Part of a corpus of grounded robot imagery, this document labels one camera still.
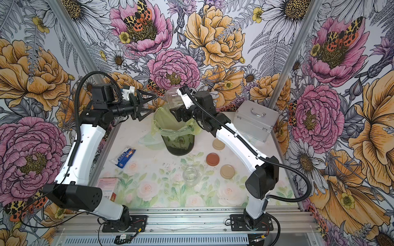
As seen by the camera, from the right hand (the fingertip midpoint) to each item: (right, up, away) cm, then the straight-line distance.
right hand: (177, 109), depth 74 cm
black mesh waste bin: (-1, -19, +16) cm, 25 cm away
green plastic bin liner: (-10, -7, +18) cm, 21 cm away
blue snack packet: (-35, -27, +20) cm, 49 cm away
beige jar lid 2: (+27, -35, +17) cm, 47 cm away
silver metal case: (+46, -4, +25) cm, 52 cm away
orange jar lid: (+18, -29, +23) cm, 41 cm away
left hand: (-9, 0, -6) cm, 11 cm away
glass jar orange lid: (+5, -36, +15) cm, 40 cm away
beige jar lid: (+22, -20, +28) cm, 41 cm away
